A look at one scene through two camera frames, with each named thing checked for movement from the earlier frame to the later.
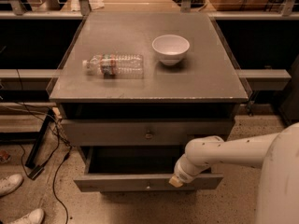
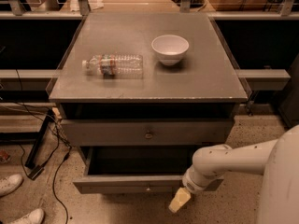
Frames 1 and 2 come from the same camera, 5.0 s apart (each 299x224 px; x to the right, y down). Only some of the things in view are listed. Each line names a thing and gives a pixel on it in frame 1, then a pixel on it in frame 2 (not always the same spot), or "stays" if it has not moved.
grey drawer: x=134 y=167 stays
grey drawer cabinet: x=135 y=88 stays
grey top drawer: x=150 y=132 stays
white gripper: x=182 y=175 to x=191 y=185
